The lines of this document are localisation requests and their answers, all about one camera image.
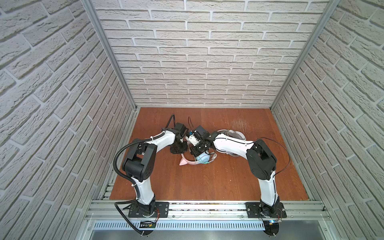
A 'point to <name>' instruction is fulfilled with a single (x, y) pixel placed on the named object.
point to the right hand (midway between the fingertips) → (192, 151)
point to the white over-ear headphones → (232, 142)
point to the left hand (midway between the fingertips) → (184, 149)
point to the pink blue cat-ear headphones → (202, 159)
